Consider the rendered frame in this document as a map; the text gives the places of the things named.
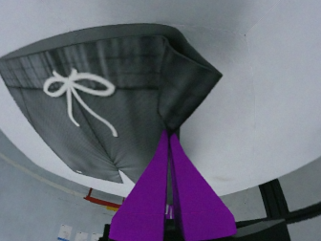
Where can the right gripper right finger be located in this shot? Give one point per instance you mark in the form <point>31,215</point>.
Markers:
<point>199,213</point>

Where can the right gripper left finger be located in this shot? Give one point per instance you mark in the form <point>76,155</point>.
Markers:
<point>141,217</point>

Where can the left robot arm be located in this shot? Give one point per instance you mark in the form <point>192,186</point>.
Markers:
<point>169,224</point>

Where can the grey shorts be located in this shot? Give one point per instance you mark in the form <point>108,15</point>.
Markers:
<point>101,97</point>

